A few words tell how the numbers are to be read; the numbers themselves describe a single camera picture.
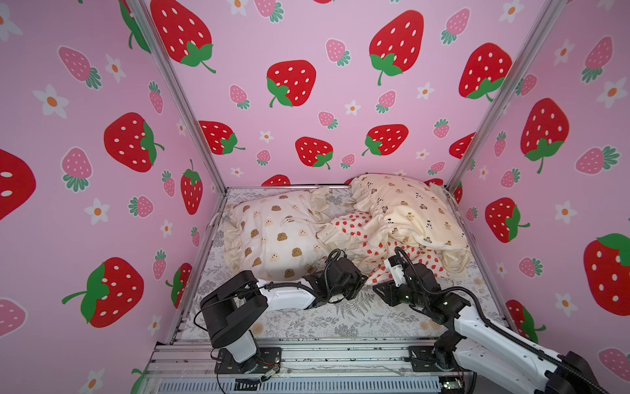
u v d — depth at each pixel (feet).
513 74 2.68
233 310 1.50
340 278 2.12
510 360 1.55
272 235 2.98
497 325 1.68
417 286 2.04
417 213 2.84
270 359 2.46
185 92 2.85
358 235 3.06
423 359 2.40
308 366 2.42
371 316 2.74
